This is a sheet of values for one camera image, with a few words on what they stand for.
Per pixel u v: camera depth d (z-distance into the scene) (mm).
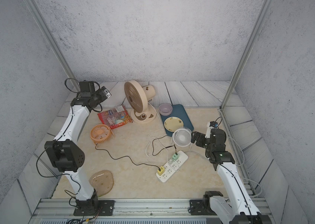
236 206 405
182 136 910
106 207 728
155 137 1016
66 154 494
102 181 823
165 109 1154
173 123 1084
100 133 956
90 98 686
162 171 795
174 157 847
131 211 728
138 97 915
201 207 719
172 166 849
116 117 1078
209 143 659
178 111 1180
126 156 916
